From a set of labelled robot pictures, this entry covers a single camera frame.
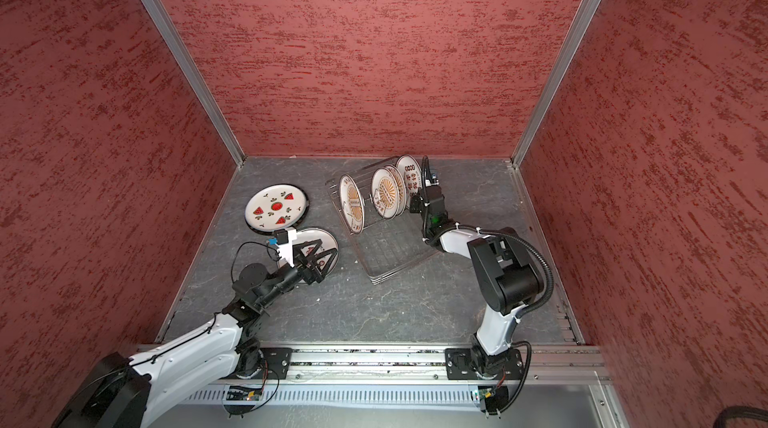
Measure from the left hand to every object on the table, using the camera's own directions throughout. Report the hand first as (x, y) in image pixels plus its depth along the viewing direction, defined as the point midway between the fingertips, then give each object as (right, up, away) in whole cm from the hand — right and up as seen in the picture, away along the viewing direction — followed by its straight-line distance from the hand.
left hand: (330, 251), depth 78 cm
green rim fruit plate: (+23, +22, +20) cm, 38 cm away
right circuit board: (+42, -34, -6) cm, 55 cm away
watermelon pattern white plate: (-25, +10, +25) cm, 37 cm away
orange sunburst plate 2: (+19, +17, +19) cm, 32 cm away
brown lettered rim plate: (+3, +11, +20) cm, 23 cm away
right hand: (+25, +15, +19) cm, 35 cm away
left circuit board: (-22, -35, -5) cm, 41 cm away
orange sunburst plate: (+14, +15, +22) cm, 30 cm away
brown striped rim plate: (-25, +10, +25) cm, 37 cm away
